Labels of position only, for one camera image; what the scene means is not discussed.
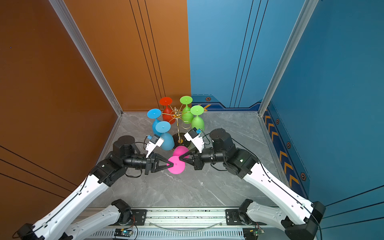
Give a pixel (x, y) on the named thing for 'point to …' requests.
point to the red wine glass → (168, 114)
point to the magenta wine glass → (178, 165)
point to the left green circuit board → (122, 232)
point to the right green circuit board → (252, 233)
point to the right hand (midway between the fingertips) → (180, 158)
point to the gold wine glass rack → (177, 114)
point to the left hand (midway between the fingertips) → (171, 165)
